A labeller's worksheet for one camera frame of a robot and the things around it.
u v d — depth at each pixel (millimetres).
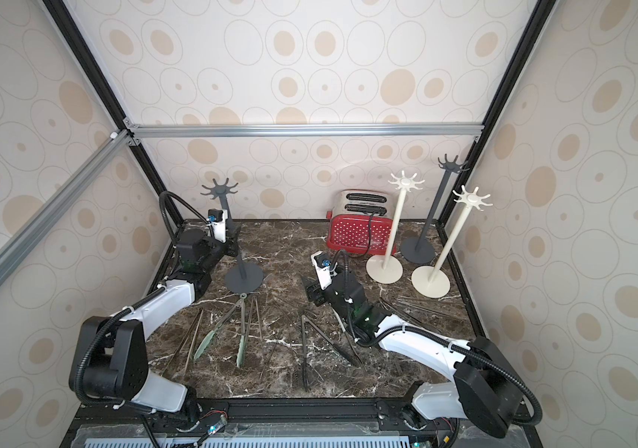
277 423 730
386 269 1025
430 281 1014
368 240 999
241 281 1003
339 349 852
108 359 443
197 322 883
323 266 657
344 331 876
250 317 913
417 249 1093
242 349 833
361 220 975
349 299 571
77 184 717
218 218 730
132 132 901
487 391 416
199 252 660
